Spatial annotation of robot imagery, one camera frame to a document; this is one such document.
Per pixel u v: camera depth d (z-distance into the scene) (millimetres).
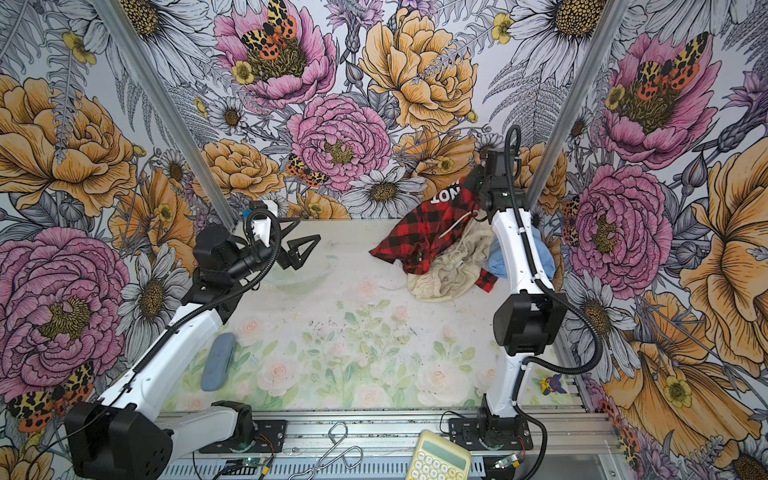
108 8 702
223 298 495
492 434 681
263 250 623
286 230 728
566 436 761
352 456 719
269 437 730
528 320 499
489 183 713
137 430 380
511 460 714
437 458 697
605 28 739
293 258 632
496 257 1060
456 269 994
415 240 1033
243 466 726
